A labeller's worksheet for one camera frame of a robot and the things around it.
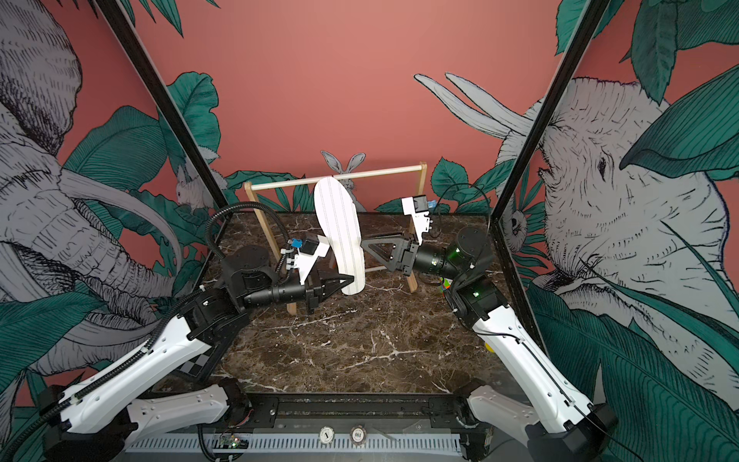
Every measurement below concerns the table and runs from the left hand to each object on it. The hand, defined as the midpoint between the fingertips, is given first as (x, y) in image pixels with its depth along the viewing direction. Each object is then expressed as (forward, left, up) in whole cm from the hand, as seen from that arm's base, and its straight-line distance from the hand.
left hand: (352, 278), depth 56 cm
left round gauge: (-22, +9, -38) cm, 45 cm away
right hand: (+3, -3, +7) cm, 8 cm away
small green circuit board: (-23, +32, -38) cm, 55 cm away
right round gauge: (-23, 0, -32) cm, 39 cm away
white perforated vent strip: (-24, +17, -38) cm, 48 cm away
